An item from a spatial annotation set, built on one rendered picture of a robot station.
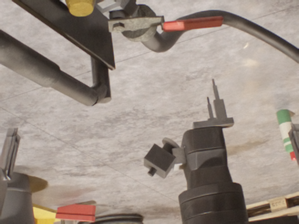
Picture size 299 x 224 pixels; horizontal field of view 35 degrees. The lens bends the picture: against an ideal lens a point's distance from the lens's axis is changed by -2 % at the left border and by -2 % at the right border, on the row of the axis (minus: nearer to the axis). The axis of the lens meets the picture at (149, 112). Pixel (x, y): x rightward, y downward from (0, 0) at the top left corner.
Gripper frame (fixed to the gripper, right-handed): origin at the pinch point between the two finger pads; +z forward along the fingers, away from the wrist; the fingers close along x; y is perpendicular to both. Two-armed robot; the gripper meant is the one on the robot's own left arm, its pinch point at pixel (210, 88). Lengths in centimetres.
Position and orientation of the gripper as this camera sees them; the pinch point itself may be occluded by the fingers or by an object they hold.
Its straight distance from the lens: 61.4
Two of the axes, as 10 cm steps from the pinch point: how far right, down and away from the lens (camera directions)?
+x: -0.2, 4.0, 9.1
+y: -9.9, 1.2, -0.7
